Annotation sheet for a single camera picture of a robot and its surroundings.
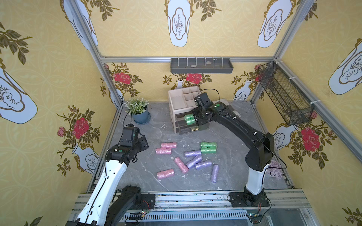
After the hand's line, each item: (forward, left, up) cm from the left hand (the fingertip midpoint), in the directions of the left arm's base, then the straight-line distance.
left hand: (144, 141), depth 78 cm
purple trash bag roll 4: (-14, -40, -14) cm, 44 cm away
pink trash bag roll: (+5, -13, -14) cm, 19 cm away
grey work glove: (+33, -65, -16) cm, 74 cm away
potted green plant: (+26, +8, -1) cm, 27 cm away
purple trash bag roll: (-2, -28, -13) cm, 31 cm away
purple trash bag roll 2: (-8, -27, -15) cm, 31 cm away
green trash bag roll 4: (+1, -38, -13) cm, 40 cm away
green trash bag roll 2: (+11, -25, +1) cm, 28 cm away
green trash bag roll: (+14, -26, +3) cm, 30 cm away
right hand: (+14, -26, +4) cm, 29 cm away
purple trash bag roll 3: (-10, -34, -14) cm, 38 cm away
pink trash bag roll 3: (-11, -22, -14) cm, 28 cm away
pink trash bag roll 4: (-14, -11, -13) cm, 22 cm away
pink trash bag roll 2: (+1, -9, -14) cm, 17 cm away
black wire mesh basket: (+15, -88, +9) cm, 90 cm away
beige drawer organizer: (+25, -21, +6) cm, 33 cm away
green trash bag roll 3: (+6, -38, -14) cm, 41 cm away
